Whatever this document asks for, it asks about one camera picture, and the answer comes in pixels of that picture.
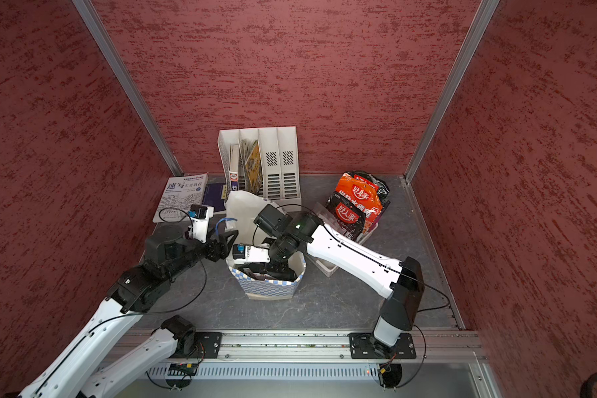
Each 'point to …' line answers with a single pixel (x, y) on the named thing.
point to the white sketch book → (181, 192)
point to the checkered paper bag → (243, 210)
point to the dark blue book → (215, 194)
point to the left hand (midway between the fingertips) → (226, 234)
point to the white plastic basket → (327, 269)
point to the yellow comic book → (252, 165)
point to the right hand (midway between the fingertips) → (267, 271)
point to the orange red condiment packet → (363, 195)
